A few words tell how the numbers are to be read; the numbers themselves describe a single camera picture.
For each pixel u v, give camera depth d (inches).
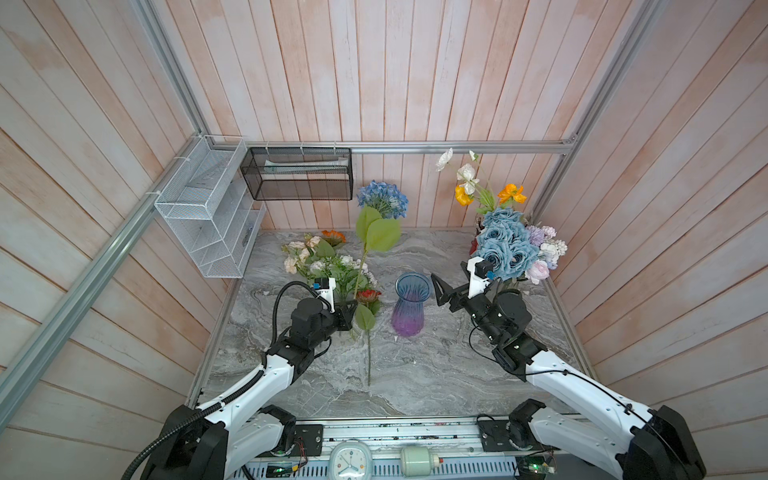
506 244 26.0
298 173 41.2
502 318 22.2
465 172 32.0
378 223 34.0
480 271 24.1
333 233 43.6
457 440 29.4
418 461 25.1
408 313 36.6
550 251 29.7
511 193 29.1
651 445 15.6
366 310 36.5
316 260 40.2
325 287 28.6
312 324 24.7
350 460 27.0
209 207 27.1
